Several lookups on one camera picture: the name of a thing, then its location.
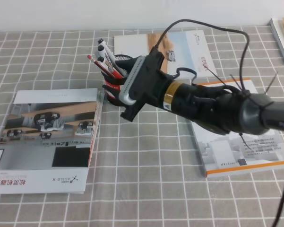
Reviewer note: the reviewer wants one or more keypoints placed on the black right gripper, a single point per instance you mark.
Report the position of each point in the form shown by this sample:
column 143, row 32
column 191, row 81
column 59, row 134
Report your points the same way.
column 157, row 83

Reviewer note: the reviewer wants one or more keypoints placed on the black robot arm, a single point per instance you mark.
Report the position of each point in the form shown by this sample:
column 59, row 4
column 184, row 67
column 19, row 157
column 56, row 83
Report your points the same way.
column 221, row 110

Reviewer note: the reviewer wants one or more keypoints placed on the black mesh pen holder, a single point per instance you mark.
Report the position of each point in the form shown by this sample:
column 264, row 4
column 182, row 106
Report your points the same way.
column 112, row 88

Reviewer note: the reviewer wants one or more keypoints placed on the lower black-capped marker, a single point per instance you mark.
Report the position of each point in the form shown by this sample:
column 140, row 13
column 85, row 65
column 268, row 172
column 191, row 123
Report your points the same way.
column 109, row 70

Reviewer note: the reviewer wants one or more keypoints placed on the black-capped marker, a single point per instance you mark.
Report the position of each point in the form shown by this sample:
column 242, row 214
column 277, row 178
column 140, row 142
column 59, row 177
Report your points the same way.
column 109, row 70
column 109, row 52
column 102, row 52

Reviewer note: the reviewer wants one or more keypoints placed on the red pencil with eraser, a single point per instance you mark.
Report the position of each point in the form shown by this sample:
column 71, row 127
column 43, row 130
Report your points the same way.
column 116, row 73

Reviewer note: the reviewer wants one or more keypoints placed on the top black-capped marker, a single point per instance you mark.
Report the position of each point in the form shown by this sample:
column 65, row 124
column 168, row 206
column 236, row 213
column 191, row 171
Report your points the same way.
column 109, row 52

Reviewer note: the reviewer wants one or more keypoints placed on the middle black-capped marker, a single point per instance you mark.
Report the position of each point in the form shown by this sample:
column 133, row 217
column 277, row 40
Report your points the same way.
column 102, row 52

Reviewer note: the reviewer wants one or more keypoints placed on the desert cover brochure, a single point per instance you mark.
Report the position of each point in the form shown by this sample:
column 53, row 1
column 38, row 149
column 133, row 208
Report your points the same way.
column 188, row 49

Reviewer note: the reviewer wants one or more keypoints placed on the AgileX brochure stack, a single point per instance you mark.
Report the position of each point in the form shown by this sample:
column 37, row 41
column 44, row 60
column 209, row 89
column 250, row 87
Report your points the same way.
column 47, row 141

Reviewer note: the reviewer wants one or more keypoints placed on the white ROS robotics book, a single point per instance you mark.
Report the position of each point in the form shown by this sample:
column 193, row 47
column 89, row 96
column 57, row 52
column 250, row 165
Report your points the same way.
column 230, row 154

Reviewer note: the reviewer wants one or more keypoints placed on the white book at edge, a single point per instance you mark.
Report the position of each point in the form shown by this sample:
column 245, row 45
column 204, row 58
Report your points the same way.
column 277, row 27

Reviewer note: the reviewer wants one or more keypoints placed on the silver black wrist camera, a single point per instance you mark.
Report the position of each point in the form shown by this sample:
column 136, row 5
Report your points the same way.
column 135, row 83

